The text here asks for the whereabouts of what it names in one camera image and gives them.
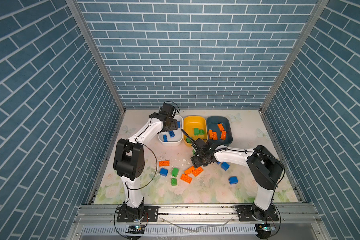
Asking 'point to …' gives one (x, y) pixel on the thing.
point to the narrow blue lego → (165, 138)
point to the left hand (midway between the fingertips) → (170, 126)
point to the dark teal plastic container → (212, 123)
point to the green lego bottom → (174, 182)
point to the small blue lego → (178, 123)
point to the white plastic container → (174, 137)
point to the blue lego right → (225, 165)
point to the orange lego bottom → (186, 178)
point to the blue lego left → (163, 172)
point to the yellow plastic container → (194, 127)
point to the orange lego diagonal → (189, 170)
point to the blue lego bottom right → (233, 180)
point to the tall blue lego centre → (171, 134)
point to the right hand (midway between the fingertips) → (195, 159)
